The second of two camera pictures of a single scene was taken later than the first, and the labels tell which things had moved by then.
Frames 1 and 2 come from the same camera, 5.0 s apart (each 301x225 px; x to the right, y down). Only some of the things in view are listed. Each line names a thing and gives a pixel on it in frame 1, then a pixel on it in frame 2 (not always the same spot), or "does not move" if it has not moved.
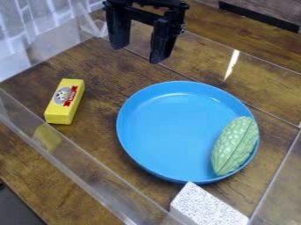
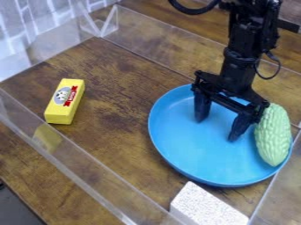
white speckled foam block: [195, 207] does not move
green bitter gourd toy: [234, 145] to [273, 136]
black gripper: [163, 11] to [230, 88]
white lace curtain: [38, 28] does not move
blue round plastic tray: [169, 127] to [198, 147]
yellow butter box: [64, 101] does not move
